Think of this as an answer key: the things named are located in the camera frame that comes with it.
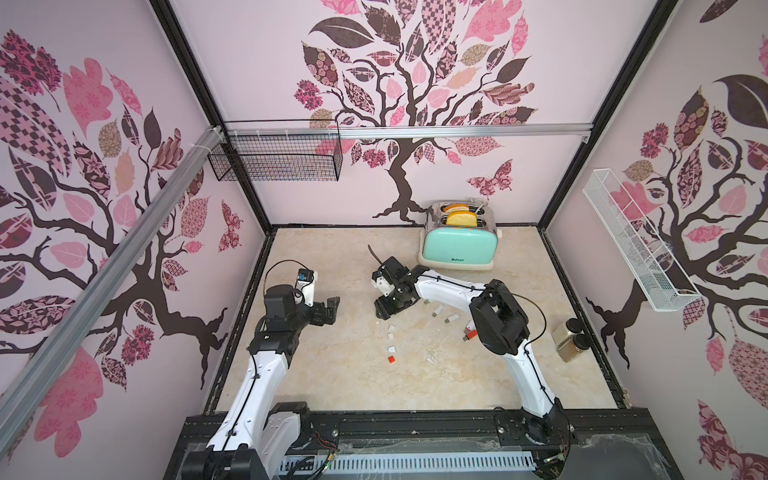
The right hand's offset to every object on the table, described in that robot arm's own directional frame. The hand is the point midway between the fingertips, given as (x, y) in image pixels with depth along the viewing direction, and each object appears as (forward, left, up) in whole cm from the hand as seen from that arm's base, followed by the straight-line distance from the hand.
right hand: (385, 312), depth 95 cm
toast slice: (+23, -26, +19) cm, 40 cm away
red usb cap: (-15, -2, 0) cm, 15 cm away
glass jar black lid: (-9, -55, +7) cm, 56 cm away
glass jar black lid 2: (-14, -54, +8) cm, 57 cm away
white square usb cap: (-12, -2, 0) cm, 12 cm away
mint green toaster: (+19, -25, +16) cm, 35 cm away
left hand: (-3, +17, +13) cm, 22 cm away
